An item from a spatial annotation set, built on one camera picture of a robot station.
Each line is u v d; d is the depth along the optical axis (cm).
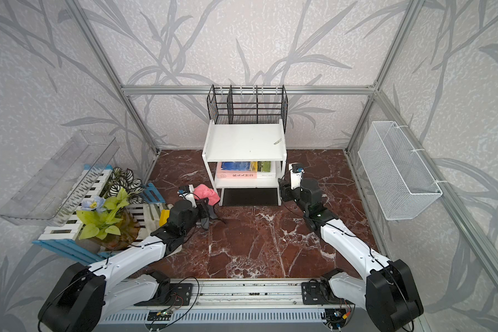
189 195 74
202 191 83
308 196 61
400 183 62
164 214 92
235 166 85
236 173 85
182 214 63
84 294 40
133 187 74
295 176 69
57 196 68
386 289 39
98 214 69
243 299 73
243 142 76
